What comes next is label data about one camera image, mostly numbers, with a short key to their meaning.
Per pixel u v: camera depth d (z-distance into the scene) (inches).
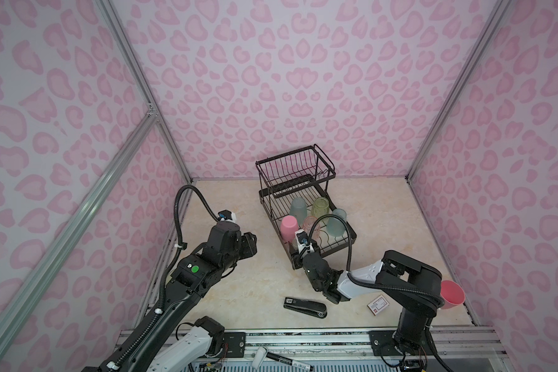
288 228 34.6
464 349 28.5
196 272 18.7
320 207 37.9
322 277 26.2
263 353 27.1
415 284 18.7
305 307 30.5
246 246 25.0
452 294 32.3
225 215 25.2
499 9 27.3
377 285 19.2
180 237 21.5
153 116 35.6
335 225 39.2
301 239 28.8
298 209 38.4
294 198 38.4
